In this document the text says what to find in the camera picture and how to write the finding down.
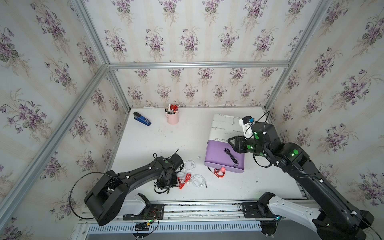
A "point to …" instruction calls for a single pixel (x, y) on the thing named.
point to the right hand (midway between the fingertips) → (233, 140)
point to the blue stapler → (141, 118)
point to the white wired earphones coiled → (198, 180)
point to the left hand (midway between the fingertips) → (174, 188)
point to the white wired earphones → (190, 164)
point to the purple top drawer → (220, 154)
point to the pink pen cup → (172, 119)
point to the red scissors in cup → (174, 107)
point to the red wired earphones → (181, 184)
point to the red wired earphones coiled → (219, 173)
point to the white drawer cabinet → (224, 127)
